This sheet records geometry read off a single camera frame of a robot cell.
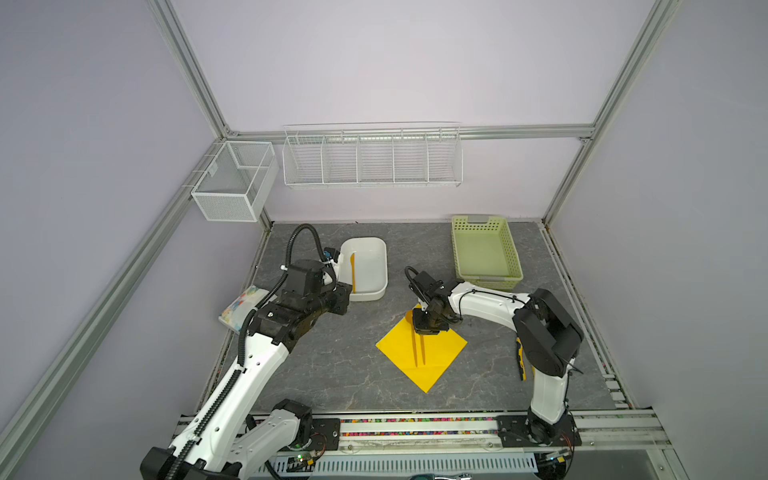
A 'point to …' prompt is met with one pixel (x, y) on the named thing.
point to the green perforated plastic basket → (485, 253)
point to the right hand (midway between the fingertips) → (419, 333)
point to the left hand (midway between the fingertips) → (346, 290)
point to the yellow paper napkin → (440, 350)
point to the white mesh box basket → (240, 176)
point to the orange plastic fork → (423, 349)
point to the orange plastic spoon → (414, 341)
